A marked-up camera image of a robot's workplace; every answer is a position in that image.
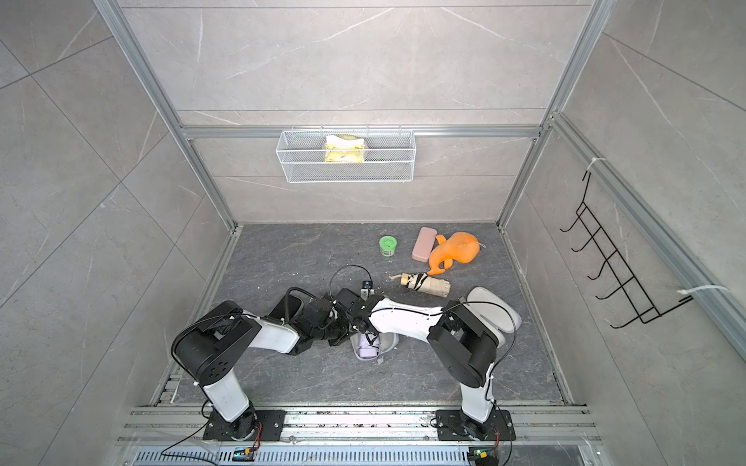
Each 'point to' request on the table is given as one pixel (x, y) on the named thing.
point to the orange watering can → (460, 247)
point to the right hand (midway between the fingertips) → (364, 321)
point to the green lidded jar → (387, 245)
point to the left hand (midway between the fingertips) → (367, 324)
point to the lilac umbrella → (368, 345)
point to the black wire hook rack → (639, 303)
